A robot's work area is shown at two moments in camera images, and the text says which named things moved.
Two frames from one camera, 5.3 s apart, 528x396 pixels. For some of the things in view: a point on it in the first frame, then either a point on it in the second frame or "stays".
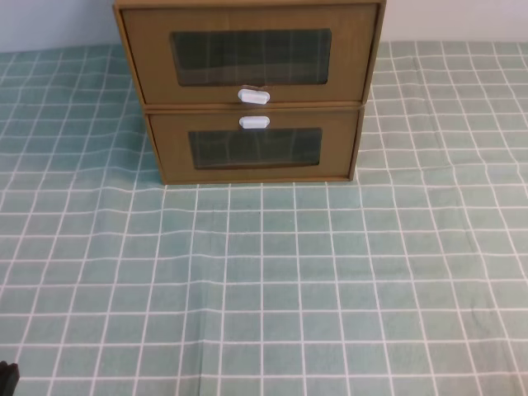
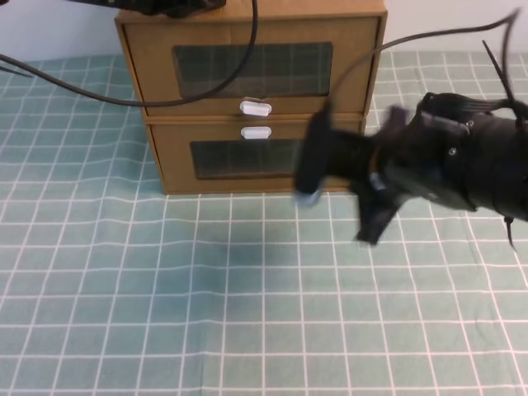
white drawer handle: (254, 121) -> (256, 132)
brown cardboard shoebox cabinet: (253, 91) stays
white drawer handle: (253, 96) -> (255, 108)
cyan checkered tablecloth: (409, 280) stays
